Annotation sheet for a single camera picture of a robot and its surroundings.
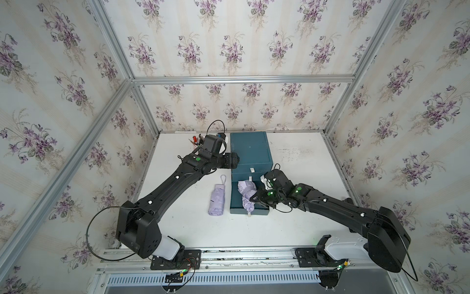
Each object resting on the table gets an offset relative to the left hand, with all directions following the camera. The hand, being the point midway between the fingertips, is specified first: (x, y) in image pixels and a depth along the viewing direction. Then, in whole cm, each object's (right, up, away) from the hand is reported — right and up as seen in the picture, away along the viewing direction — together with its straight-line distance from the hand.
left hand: (234, 160), depth 81 cm
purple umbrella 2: (-8, -21, +6) cm, 23 cm away
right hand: (+8, -17, -3) cm, 19 cm away
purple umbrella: (+6, -13, +2) cm, 15 cm away
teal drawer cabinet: (+10, +1, -1) cm, 10 cm away
